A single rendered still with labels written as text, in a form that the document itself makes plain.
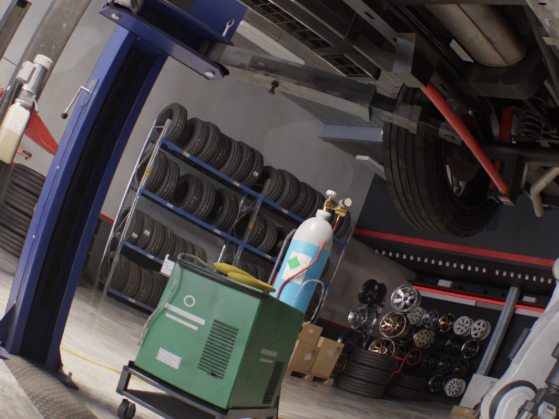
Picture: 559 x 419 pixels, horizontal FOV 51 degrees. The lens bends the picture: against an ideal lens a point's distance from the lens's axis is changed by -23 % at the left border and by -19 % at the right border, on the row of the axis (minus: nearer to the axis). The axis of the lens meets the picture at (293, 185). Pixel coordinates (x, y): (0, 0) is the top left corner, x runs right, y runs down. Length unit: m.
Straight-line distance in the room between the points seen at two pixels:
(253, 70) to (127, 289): 7.94
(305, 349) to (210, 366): 7.44
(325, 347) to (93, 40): 6.06
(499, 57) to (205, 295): 1.31
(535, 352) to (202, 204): 9.45
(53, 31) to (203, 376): 2.90
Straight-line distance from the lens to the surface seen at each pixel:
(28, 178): 7.98
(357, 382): 10.41
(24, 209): 7.95
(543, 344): 1.57
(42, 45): 4.51
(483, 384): 13.03
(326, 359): 10.27
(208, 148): 10.69
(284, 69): 2.55
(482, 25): 2.16
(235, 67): 2.59
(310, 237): 4.04
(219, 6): 2.80
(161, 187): 10.32
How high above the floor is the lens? 0.64
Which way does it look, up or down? 12 degrees up
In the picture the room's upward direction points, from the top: 22 degrees clockwise
